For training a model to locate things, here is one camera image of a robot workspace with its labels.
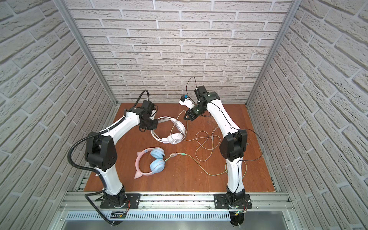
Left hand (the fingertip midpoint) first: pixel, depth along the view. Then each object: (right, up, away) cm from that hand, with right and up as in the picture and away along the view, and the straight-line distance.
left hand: (155, 124), depth 92 cm
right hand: (+21, +6, -8) cm, 23 cm away
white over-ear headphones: (+13, -7, -11) cm, 18 cm away
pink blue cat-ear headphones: (+4, -23, -13) cm, 27 cm away
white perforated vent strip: (-10, -45, -22) cm, 51 cm away
